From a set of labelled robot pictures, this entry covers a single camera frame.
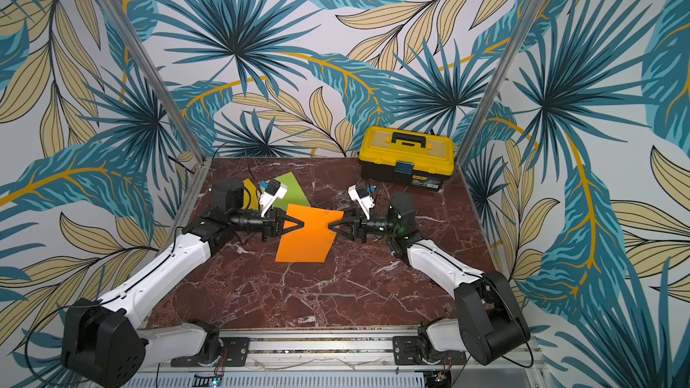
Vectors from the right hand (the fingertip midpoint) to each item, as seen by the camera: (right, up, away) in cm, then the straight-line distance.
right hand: (332, 223), depth 72 cm
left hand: (-8, -1, -3) cm, 9 cm away
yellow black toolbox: (+27, +20, +29) cm, 45 cm away
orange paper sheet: (-5, -5, -1) cm, 7 cm away
